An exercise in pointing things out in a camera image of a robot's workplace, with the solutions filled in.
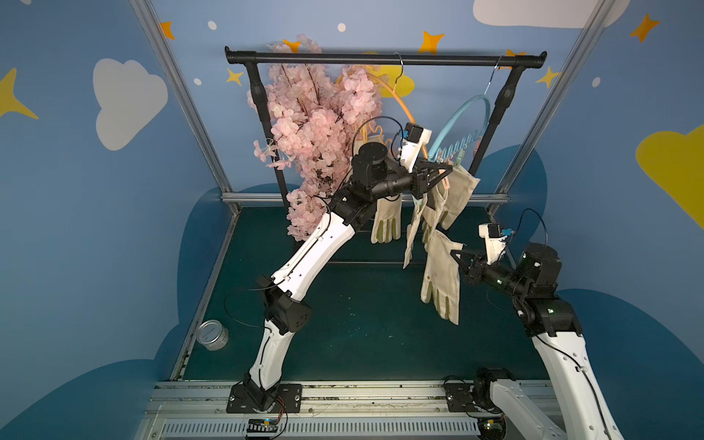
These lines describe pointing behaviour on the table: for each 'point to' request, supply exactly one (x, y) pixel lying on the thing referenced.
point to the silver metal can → (213, 335)
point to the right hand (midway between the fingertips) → (459, 250)
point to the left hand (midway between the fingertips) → (449, 160)
